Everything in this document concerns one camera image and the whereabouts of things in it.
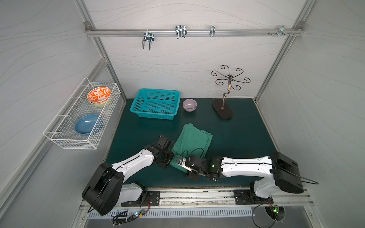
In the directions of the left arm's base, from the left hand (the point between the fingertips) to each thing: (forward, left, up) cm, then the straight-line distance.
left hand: (174, 158), depth 85 cm
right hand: (-5, -8, +4) cm, 10 cm away
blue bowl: (+4, +38, +30) cm, 49 cm away
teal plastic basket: (+48, +19, -2) cm, 52 cm away
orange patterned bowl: (+21, +40, +33) cm, 56 cm away
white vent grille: (-28, +19, -3) cm, 34 cm away
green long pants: (+13, -8, +1) cm, 15 cm away
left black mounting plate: (-21, +12, -1) cm, 25 cm away
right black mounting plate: (-19, -39, -3) cm, 43 cm away
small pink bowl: (+43, -9, +2) cm, 44 cm away
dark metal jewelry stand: (+44, -34, +1) cm, 55 cm away
